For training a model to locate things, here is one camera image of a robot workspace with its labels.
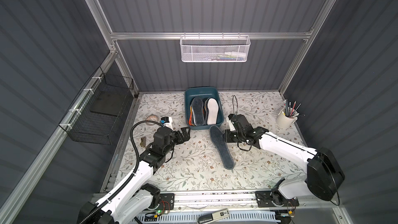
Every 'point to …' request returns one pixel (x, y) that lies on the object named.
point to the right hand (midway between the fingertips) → (224, 135)
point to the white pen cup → (283, 121)
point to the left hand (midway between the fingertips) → (185, 131)
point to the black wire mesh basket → (95, 116)
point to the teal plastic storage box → (204, 92)
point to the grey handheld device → (218, 214)
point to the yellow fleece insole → (190, 121)
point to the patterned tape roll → (152, 117)
